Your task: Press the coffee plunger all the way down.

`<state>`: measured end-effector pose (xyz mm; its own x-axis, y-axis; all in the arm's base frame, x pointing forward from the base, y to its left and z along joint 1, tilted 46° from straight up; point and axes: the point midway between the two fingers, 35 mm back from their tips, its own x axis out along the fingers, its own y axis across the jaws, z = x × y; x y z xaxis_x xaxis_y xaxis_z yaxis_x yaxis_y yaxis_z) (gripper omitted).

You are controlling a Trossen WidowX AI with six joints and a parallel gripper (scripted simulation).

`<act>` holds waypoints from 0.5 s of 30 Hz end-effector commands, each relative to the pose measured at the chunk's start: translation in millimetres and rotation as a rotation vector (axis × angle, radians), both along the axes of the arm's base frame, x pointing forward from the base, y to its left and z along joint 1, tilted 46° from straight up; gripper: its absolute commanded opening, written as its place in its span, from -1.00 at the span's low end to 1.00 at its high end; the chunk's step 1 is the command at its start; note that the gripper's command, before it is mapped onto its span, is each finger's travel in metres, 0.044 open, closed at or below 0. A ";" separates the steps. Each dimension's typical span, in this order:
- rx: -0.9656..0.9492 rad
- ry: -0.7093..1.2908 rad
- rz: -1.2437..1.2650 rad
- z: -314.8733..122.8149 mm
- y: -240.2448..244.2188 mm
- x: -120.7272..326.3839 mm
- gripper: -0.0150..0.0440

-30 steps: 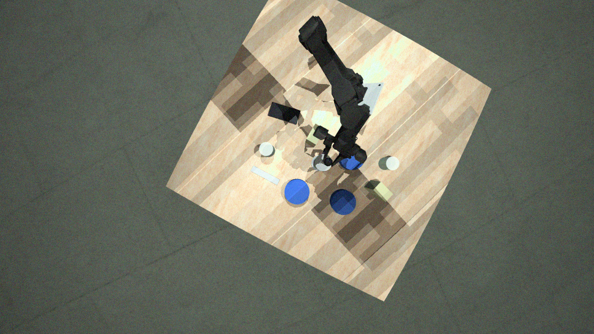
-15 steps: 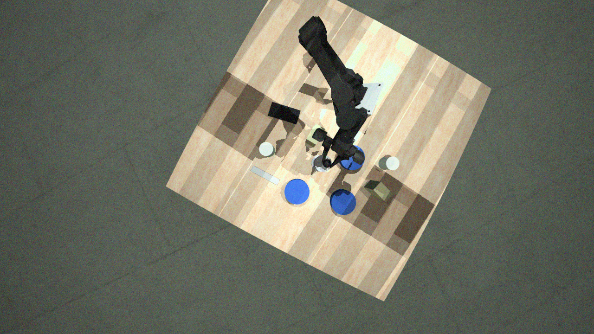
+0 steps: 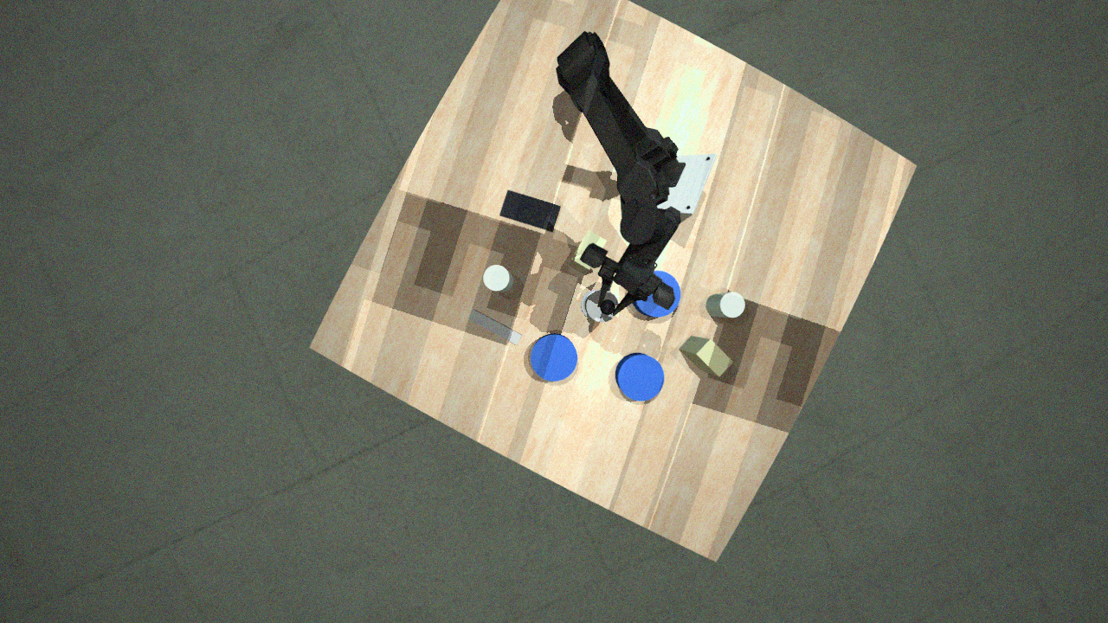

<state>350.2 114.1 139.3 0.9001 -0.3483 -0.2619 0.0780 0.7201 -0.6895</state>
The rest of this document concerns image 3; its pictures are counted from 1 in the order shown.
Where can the blue cylinder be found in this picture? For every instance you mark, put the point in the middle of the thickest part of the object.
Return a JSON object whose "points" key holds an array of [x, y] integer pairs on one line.
{"points": [[649, 308], [554, 357], [639, 377]]}

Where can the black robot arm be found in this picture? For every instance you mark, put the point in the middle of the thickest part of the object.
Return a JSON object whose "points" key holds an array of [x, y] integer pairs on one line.
{"points": [[645, 162]]}

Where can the pale green block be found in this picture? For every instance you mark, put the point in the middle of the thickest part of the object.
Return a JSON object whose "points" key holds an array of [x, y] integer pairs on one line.
{"points": [[706, 355], [575, 262]]}

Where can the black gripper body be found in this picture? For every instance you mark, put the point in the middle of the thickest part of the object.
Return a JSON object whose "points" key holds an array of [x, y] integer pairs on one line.
{"points": [[595, 256]]}

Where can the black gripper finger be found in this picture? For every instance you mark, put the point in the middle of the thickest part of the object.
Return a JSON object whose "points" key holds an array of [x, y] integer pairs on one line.
{"points": [[628, 300], [606, 281]]}

